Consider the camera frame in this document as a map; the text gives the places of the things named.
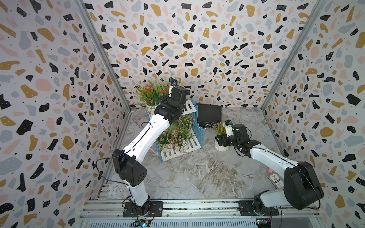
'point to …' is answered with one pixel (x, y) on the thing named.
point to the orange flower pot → (221, 131)
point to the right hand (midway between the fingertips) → (222, 135)
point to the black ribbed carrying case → (208, 114)
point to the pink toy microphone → (270, 171)
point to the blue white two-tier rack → (190, 110)
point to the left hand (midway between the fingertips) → (174, 96)
